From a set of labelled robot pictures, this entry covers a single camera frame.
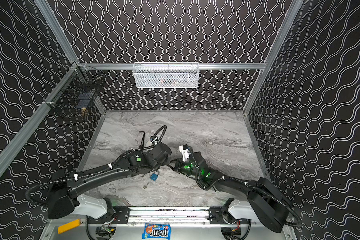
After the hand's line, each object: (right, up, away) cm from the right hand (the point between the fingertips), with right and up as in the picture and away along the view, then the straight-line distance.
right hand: (166, 164), depth 76 cm
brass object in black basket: (-45, +27, +5) cm, 53 cm away
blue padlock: (-8, -10, +9) cm, 16 cm away
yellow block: (-45, -28, -6) cm, 53 cm away
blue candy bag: (-3, -29, -7) cm, 30 cm away
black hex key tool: (-19, +7, +24) cm, 31 cm away
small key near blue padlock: (-12, -14, +8) cm, 20 cm away
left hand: (+4, +4, -1) cm, 6 cm away
